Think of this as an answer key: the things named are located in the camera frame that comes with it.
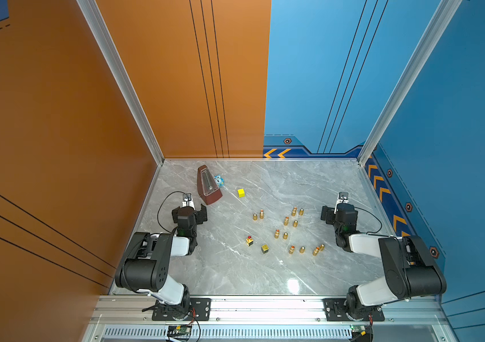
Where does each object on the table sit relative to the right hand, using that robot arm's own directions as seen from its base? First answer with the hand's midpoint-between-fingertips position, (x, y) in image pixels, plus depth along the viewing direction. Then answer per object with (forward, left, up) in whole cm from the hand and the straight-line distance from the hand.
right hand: (336, 207), depth 95 cm
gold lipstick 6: (-19, +13, -3) cm, 23 cm away
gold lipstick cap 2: (-1, +15, -3) cm, 16 cm away
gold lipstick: (-3, +34, -1) cm, 34 cm away
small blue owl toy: (+18, +55, -2) cm, 58 cm away
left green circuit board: (-45, +63, -7) cm, 78 cm away
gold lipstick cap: (-4, +37, -2) cm, 37 cm away
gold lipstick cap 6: (-17, +9, -4) cm, 20 cm away
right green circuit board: (-44, +1, -8) cm, 45 cm away
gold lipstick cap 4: (-12, +24, -3) cm, 27 cm away
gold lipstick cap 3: (-7, +19, -3) cm, 20 cm away
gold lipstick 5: (-19, +22, -2) cm, 29 cm away
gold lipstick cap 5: (-18, +18, -3) cm, 26 cm away
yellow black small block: (-16, +39, -1) cm, 42 cm away
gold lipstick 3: (-6, +23, -2) cm, 24 cm away
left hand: (+1, +65, +2) cm, 65 cm away
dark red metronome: (+7, +58, +5) cm, 59 cm away
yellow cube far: (+10, +43, -1) cm, 44 cm away
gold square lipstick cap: (-19, +33, -2) cm, 38 cm away
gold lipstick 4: (-12, +27, -2) cm, 30 cm away
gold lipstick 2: (-1, +19, -2) cm, 19 cm away
